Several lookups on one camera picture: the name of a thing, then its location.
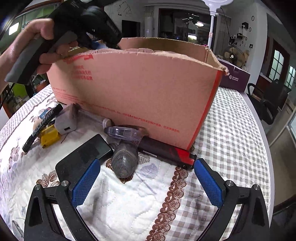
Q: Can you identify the white power adapter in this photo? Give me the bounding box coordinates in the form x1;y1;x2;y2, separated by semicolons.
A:
55;103;80;135

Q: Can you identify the black marker pen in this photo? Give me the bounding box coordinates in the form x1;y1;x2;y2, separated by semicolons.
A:
22;103;63;153

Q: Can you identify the clear tube white cap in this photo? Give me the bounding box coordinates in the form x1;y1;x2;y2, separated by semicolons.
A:
79;107;111;127

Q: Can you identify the brown cardboard box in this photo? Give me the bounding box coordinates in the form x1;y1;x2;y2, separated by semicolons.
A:
46;37;228;151

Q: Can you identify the person's left hand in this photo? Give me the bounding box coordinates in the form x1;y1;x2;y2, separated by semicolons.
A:
0;18;78;93

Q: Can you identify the brown glass pane door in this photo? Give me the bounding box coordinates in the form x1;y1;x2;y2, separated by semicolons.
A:
271;39;290;80

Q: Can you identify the black television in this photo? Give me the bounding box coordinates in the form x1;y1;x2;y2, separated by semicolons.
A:
122;20;141;39

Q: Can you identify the grey flat object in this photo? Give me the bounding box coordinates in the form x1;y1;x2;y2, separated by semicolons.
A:
10;220;25;241

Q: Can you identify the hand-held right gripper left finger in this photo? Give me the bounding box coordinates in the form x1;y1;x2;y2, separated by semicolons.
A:
24;158;101;241

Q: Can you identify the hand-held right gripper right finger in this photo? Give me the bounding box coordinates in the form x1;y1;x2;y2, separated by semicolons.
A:
194;158;270;241

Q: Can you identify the quilted leaf-print tablecloth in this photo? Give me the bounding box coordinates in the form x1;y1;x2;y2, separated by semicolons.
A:
0;81;272;241

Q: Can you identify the clear plastic cup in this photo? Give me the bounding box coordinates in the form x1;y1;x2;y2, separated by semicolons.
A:
104;126;148;147

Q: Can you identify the white standing air conditioner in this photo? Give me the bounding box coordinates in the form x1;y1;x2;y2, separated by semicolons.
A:
144;15;154;37

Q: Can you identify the yellow small box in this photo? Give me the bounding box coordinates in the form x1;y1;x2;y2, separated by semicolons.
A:
40;124;61;149

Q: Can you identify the blue plastic device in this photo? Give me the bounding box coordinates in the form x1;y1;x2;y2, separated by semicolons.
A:
39;108;55;120

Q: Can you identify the standing electric fan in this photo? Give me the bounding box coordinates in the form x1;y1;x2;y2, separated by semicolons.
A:
223;45;245;69

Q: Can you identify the black office chair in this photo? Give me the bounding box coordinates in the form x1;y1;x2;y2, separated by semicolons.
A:
246;79;292;126

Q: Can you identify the beige egg-shaped stone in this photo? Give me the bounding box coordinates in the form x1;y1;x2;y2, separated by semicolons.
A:
32;118;45;131

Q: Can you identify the purple cardboard box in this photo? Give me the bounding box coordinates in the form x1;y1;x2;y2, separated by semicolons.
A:
216;58;251;93

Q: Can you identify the black smartphone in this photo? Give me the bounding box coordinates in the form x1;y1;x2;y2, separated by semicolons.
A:
55;134;114;183

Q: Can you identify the black cable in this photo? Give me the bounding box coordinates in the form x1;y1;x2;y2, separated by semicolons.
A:
0;82;15;109

